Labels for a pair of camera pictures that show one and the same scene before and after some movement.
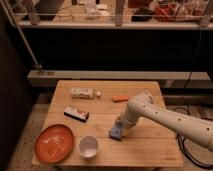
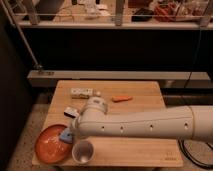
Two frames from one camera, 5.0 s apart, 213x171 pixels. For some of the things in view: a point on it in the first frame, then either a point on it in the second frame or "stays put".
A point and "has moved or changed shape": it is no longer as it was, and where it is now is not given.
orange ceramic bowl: [53, 144] stays put
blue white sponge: [116, 132] has moved or changed shape
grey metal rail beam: [52, 77] stays put
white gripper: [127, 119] → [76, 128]
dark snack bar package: [76, 114] stays put
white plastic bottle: [84, 93] stays put
